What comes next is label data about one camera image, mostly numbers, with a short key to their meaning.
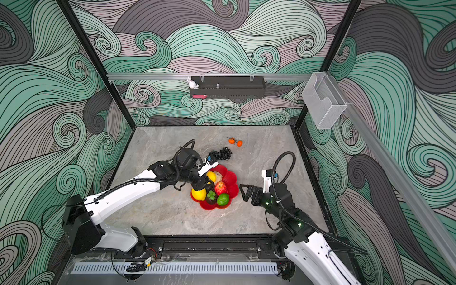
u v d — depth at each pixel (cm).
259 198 63
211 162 66
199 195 83
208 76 94
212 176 74
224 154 100
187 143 61
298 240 48
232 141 110
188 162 59
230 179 91
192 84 85
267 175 66
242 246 76
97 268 70
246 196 63
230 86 95
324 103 77
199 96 90
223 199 81
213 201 83
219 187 86
